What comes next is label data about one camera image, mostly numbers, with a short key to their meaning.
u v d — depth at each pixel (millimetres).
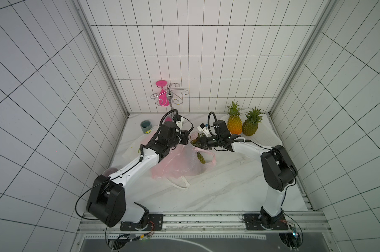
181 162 788
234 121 1001
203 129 833
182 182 847
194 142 825
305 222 746
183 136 711
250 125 974
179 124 727
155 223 725
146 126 1025
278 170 493
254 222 714
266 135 978
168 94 915
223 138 730
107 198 407
